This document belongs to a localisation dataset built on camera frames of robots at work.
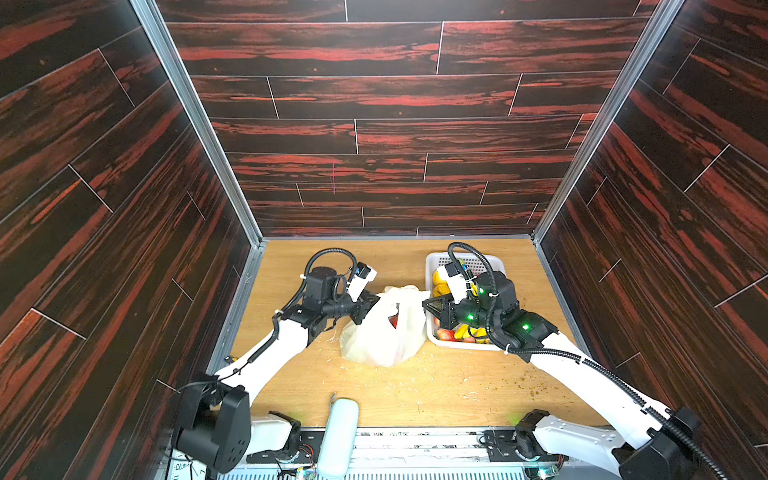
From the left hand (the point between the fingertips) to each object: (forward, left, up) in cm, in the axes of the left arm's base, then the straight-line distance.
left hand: (381, 299), depth 79 cm
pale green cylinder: (-31, +10, -16) cm, 36 cm away
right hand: (-3, -12, +5) cm, 13 cm away
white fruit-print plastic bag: (-10, -3, +1) cm, 11 cm away
